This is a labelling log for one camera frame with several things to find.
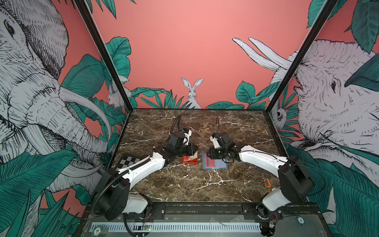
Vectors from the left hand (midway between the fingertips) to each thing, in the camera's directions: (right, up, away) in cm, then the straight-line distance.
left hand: (199, 146), depth 81 cm
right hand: (+4, -5, +5) cm, 8 cm away
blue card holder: (+6, -12, +10) cm, 17 cm away
